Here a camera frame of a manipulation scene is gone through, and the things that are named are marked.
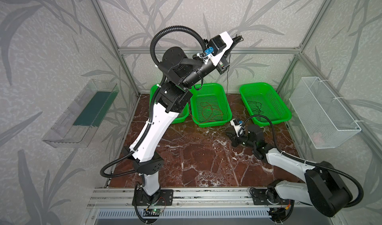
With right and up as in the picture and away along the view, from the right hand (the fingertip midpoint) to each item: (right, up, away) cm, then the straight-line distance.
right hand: (226, 128), depth 85 cm
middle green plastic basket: (-8, +13, +27) cm, 31 cm away
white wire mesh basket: (+39, +6, -23) cm, 46 cm away
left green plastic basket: (-28, +6, +10) cm, 31 cm away
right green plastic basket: (+34, +18, +32) cm, 50 cm away
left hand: (-4, +33, -46) cm, 57 cm away
